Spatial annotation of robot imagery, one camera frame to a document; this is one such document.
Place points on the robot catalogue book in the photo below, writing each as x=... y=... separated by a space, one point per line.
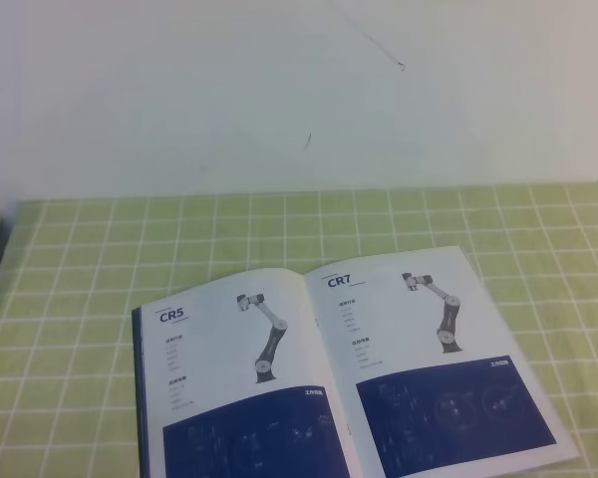
x=393 y=365

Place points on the green checkered tablecloth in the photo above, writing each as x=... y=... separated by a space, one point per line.
x=73 y=270

